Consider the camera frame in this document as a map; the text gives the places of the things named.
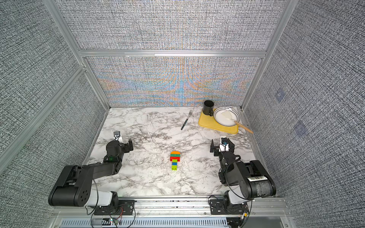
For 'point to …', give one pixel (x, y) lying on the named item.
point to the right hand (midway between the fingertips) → (221, 136)
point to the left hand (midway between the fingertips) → (125, 138)
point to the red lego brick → (175, 157)
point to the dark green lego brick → (175, 155)
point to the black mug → (208, 108)
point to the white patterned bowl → (221, 119)
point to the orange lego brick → (175, 152)
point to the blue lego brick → (174, 163)
